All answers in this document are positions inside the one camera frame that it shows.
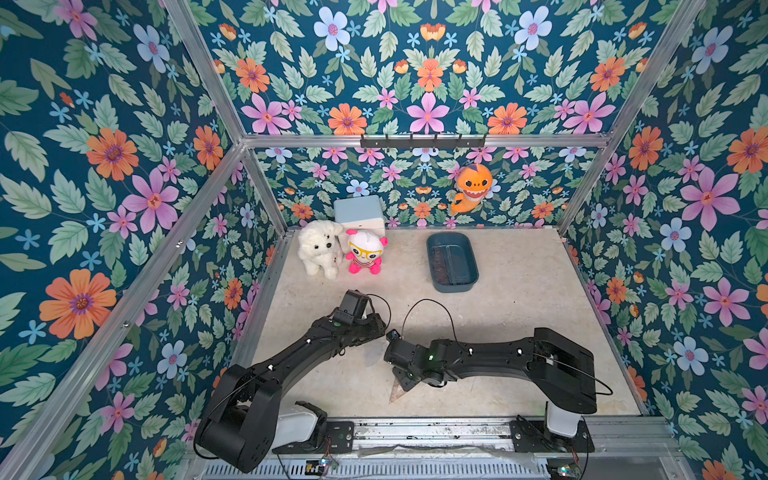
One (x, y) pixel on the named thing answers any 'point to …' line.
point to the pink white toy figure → (365, 250)
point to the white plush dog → (318, 247)
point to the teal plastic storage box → (452, 261)
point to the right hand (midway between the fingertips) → (401, 372)
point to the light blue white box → (360, 213)
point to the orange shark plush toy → (474, 181)
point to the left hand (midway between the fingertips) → (385, 325)
